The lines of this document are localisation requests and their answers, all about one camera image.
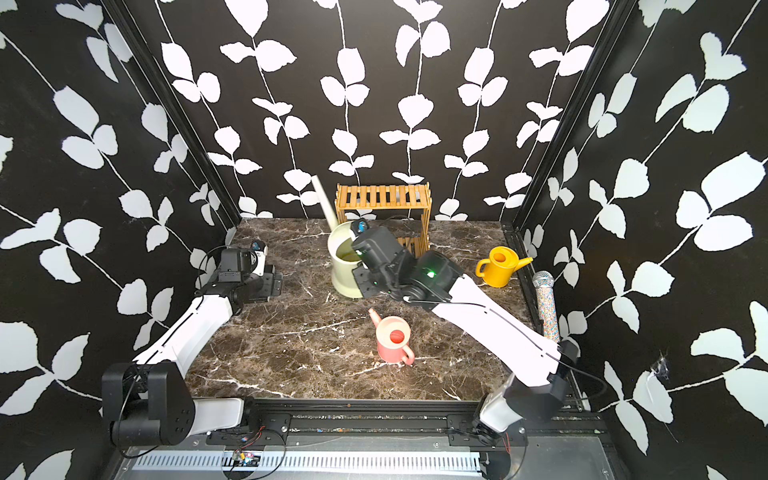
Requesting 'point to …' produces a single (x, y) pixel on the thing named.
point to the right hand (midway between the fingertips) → (360, 263)
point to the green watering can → (344, 258)
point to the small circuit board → (245, 459)
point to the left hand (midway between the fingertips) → (265, 270)
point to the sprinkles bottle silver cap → (543, 281)
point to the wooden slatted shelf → (411, 196)
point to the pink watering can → (392, 336)
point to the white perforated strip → (313, 463)
